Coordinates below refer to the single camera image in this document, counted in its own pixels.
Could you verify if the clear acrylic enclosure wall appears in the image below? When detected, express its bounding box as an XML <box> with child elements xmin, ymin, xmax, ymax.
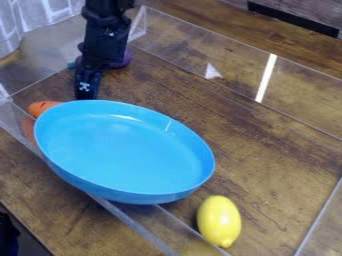
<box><xmin>0</xmin><ymin>1</ymin><xmax>342</xmax><ymax>256</ymax></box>

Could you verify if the purple toy eggplant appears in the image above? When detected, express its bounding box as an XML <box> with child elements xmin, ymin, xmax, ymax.
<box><xmin>67</xmin><ymin>49</ymin><xmax>132</xmax><ymax>70</ymax></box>

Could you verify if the yellow toy lemon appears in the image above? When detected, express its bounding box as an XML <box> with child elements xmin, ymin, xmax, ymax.
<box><xmin>196</xmin><ymin>195</ymin><xmax>242</xmax><ymax>248</ymax></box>

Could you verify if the orange toy carrot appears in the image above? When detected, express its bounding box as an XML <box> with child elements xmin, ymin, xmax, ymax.
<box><xmin>21</xmin><ymin>101</ymin><xmax>59</xmax><ymax>146</ymax></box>

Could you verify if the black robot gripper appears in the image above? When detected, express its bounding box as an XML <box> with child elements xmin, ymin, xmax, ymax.
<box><xmin>75</xmin><ymin>0</ymin><xmax>135</xmax><ymax>100</ymax></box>

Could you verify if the white tiled cloth backdrop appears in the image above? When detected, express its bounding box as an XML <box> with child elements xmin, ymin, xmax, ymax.
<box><xmin>0</xmin><ymin>0</ymin><xmax>86</xmax><ymax>59</ymax></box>

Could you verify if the blue round plastic tray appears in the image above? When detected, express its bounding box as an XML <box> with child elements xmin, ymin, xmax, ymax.
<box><xmin>33</xmin><ymin>100</ymin><xmax>215</xmax><ymax>205</ymax></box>

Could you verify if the dark baseboard strip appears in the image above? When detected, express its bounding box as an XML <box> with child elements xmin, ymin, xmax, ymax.
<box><xmin>247</xmin><ymin>1</ymin><xmax>339</xmax><ymax>38</ymax></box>

